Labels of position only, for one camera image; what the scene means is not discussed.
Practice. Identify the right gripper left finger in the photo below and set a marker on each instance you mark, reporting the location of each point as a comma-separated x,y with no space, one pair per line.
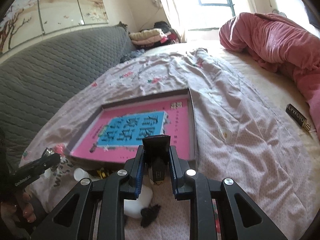
74,216

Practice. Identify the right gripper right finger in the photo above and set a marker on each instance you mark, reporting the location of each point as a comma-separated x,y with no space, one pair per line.
218,209

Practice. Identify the white pill bottle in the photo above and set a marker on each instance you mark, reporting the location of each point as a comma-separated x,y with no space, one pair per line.
80,174

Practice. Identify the white earbuds case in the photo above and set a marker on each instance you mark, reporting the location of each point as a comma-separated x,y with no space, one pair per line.
133,208

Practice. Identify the person's left hand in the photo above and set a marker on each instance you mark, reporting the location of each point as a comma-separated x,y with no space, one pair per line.
8,212

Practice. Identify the yellow and black tape measure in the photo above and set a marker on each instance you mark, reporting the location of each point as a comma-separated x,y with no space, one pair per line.
103,173

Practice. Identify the grey cardboard box tray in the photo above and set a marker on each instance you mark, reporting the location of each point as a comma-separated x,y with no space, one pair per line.
147,119

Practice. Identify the strawberry print bed sheet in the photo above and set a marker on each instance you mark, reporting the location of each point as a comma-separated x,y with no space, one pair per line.
242,129

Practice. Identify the grey quilted sofa cover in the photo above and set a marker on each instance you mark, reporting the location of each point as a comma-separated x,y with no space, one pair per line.
39,80

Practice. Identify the black and gold comb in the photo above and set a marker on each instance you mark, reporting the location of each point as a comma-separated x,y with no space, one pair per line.
299,118

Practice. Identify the pile of folded clothes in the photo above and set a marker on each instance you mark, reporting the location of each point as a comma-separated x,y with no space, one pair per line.
161,35

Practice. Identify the pink quilt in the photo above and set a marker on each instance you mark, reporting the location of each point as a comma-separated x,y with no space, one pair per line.
278,45

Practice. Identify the floral wall panel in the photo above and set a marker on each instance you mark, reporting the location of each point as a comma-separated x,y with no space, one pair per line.
28,19

